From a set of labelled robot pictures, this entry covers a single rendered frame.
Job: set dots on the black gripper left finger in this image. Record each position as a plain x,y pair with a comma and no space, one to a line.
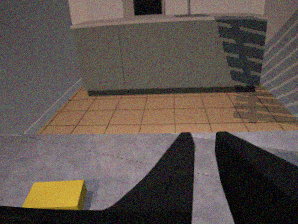
163,196

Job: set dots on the yellow rectangular block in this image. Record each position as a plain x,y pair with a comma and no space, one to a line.
57,195

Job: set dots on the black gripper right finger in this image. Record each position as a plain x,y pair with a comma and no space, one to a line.
260,188

